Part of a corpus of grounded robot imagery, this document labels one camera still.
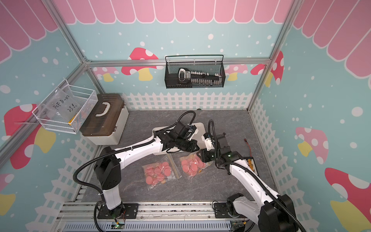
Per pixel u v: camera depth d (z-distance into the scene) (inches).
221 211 28.8
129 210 29.6
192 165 34.1
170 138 24.6
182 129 25.5
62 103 26.8
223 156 23.3
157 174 33.2
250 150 38.2
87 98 32.4
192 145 28.0
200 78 35.0
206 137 28.6
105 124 34.0
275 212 15.1
